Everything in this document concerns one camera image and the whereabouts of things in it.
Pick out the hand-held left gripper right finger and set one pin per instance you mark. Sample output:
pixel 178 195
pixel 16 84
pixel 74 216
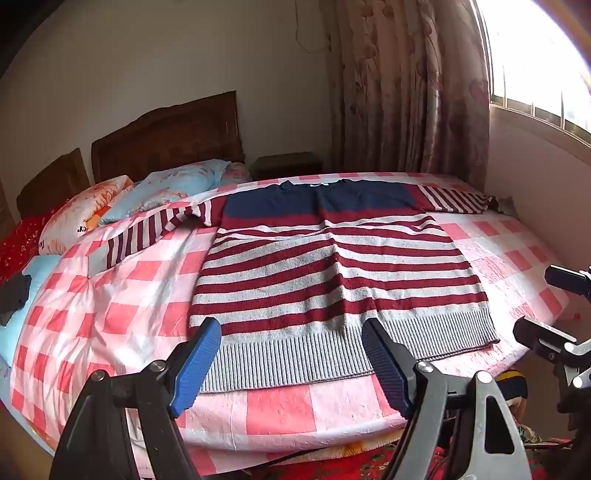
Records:
pixel 385 364

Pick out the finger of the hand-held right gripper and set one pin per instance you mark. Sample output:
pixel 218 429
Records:
pixel 565 278
pixel 538 334

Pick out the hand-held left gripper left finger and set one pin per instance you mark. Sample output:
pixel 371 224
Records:
pixel 196 364

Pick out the red grey striped sweater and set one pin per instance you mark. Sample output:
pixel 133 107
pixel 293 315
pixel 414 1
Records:
pixel 300 272

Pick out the dark yellow striped cloth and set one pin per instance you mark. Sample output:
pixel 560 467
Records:
pixel 515 385

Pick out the pink checkered bed sheet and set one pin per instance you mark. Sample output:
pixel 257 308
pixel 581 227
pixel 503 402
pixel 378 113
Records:
pixel 129 314

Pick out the red floral blanket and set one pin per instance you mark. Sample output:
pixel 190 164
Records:
pixel 351 466

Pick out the light blue sheet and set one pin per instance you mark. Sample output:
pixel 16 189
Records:
pixel 25 318

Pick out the blue floral folded quilt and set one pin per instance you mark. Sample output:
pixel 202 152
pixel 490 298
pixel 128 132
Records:
pixel 161 189

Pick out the orange floral folded quilt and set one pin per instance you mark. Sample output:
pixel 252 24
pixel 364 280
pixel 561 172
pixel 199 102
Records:
pixel 74 217

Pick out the pink floral pillow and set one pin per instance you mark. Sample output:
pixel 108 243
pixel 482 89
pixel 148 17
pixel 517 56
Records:
pixel 238 173

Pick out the red cloth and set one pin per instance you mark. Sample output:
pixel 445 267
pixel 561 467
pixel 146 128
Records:
pixel 21 244

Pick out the dark wooden nightstand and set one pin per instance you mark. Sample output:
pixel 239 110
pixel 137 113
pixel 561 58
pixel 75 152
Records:
pixel 286 165

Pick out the window with bars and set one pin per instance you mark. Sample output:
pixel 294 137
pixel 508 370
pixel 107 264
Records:
pixel 535 55

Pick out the large wooden headboard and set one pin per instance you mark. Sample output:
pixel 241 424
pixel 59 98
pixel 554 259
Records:
pixel 175 138

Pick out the small wooden headboard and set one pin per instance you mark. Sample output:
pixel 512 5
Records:
pixel 55 182

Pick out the floral curtain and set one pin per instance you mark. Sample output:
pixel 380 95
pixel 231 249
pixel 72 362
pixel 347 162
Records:
pixel 406 92

